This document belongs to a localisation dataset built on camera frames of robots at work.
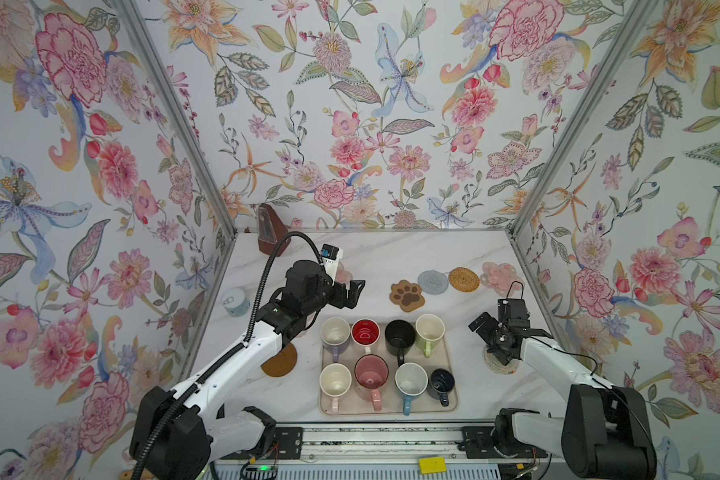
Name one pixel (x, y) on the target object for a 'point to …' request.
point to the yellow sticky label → (433, 465)
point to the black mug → (400, 336)
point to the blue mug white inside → (411, 380)
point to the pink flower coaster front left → (308, 321)
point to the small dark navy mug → (440, 383)
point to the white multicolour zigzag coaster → (495, 364)
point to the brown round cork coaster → (283, 363)
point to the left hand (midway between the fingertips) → (354, 279)
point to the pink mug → (371, 374)
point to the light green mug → (429, 330)
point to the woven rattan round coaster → (464, 279)
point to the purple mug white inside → (335, 331)
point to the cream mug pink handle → (335, 381)
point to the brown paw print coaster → (407, 295)
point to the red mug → (365, 332)
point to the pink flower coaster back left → (342, 275)
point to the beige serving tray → (392, 404)
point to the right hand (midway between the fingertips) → (481, 332)
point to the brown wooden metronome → (271, 231)
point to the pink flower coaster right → (501, 278)
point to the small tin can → (235, 302)
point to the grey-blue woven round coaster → (433, 282)
